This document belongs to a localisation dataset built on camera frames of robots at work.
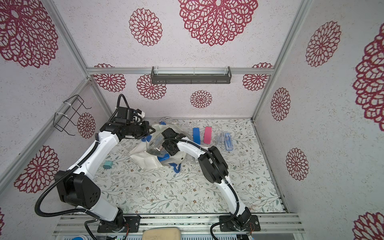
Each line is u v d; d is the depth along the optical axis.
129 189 0.85
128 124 0.67
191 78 0.88
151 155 0.74
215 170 0.58
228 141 1.06
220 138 1.09
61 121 0.73
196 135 1.10
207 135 1.10
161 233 0.69
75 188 0.43
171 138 0.79
